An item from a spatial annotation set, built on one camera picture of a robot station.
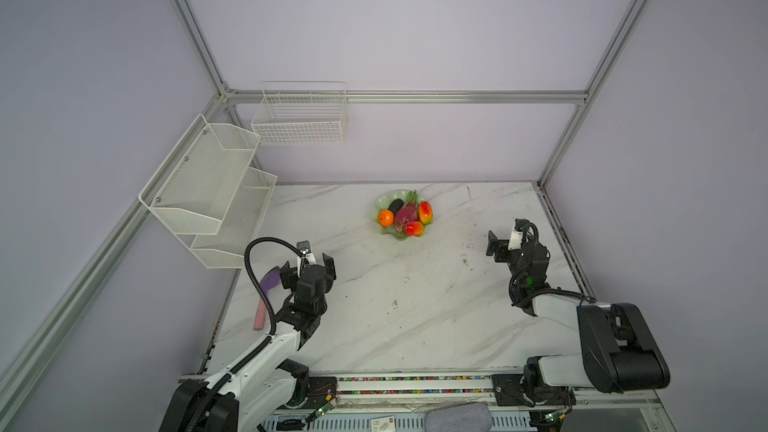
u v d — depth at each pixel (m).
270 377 0.45
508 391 0.73
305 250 0.71
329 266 0.80
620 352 0.43
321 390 0.73
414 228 0.96
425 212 1.01
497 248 0.82
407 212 1.02
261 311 0.85
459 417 0.68
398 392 0.75
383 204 1.08
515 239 0.79
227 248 0.74
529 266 0.67
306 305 0.64
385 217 1.03
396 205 1.07
